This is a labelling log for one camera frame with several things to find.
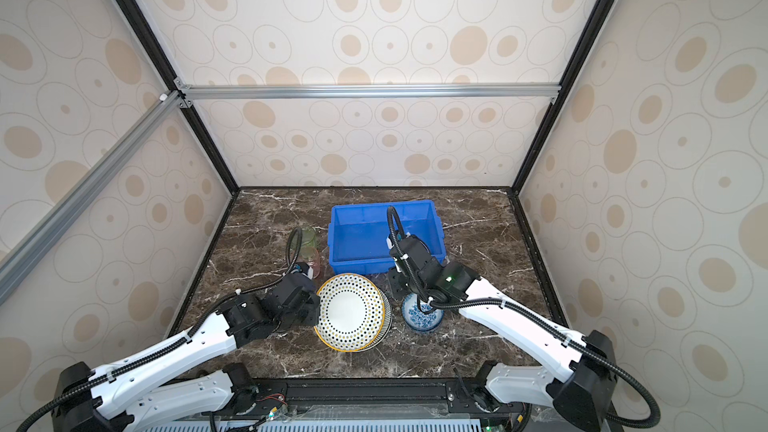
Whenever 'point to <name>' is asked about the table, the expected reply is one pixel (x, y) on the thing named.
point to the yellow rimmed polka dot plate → (351, 312)
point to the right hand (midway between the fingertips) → (393, 274)
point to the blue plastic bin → (359, 233)
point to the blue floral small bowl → (416, 319)
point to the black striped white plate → (388, 324)
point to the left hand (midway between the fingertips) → (330, 307)
